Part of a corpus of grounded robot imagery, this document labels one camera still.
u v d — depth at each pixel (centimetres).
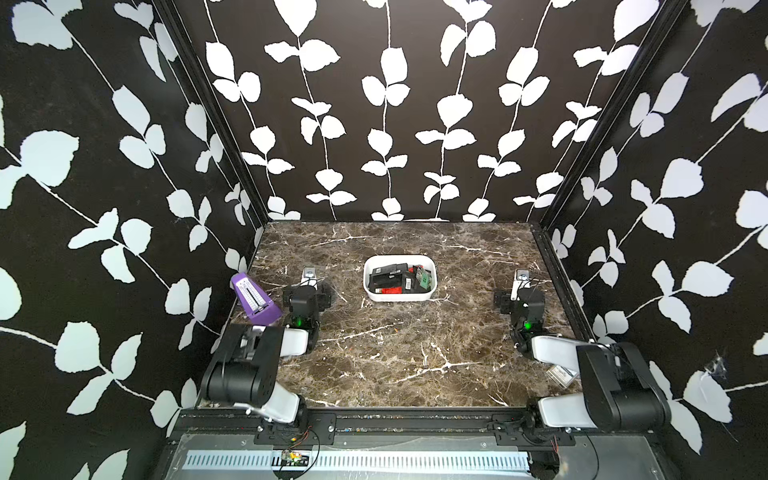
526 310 70
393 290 96
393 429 75
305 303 70
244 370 45
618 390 44
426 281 98
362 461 70
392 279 97
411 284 95
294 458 70
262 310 88
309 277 79
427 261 103
